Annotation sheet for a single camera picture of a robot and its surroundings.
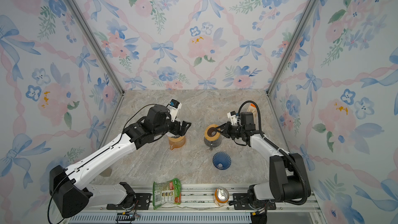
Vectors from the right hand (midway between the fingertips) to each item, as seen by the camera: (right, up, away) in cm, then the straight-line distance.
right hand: (216, 128), depth 85 cm
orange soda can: (0, -26, -19) cm, 32 cm away
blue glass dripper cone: (+3, -17, -1) cm, 18 cm away
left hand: (-16, +6, -11) cm, 21 cm away
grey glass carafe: (-2, -8, 0) cm, 9 cm away
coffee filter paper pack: (+24, +11, +12) cm, 29 cm away
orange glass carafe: (-23, -9, +4) cm, 25 cm away
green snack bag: (-24, -29, -11) cm, 39 cm away
